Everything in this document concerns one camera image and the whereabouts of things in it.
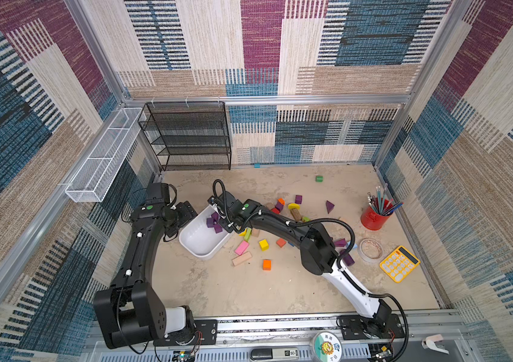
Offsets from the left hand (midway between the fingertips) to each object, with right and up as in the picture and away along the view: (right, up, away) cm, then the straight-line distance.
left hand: (189, 216), depth 84 cm
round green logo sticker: (+45, -34, -20) cm, 59 cm away
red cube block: (+33, 0, +18) cm, 37 cm away
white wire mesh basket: (-26, +12, -13) cm, 31 cm away
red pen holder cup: (+71, -1, +6) cm, 72 cm away
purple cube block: (+43, +5, +21) cm, 49 cm away
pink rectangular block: (+19, -13, +8) cm, 24 cm away
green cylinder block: (+56, +15, +32) cm, 66 cm away
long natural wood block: (+19, -17, +6) cm, 26 cm away
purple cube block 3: (+9, -6, +11) cm, 15 cm away
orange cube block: (+29, -19, +4) cm, 34 cm away
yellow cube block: (+28, -12, +8) cm, 31 cm away
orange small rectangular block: (+36, +5, +21) cm, 42 cm away
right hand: (+14, -2, +13) cm, 19 cm away
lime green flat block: (+21, -8, +10) cm, 25 cm away
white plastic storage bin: (+2, -11, +10) cm, 15 cm away
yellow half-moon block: (+41, +2, +19) cm, 45 cm away
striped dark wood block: (+42, -1, +18) cm, 46 cm away
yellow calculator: (+78, -18, +3) cm, 81 cm away
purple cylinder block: (+60, -17, +3) cm, 62 cm away
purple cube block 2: (+5, -4, +13) cm, 15 cm away
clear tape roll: (+70, -14, +8) cm, 72 cm away
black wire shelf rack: (-8, +35, +25) cm, 44 cm away
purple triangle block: (+57, +2, +19) cm, 60 cm away
